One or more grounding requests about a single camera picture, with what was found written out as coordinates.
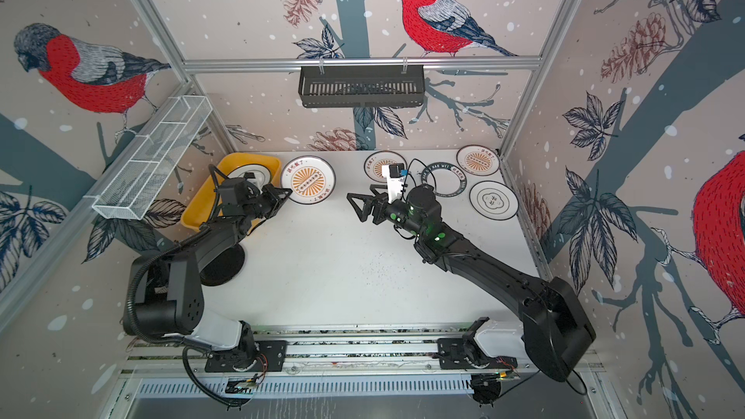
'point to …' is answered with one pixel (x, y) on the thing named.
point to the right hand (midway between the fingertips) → (356, 196)
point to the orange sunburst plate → (373, 163)
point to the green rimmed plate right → (447, 179)
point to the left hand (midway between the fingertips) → (290, 188)
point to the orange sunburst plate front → (311, 178)
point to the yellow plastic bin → (201, 209)
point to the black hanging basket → (365, 86)
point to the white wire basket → (136, 183)
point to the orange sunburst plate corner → (479, 160)
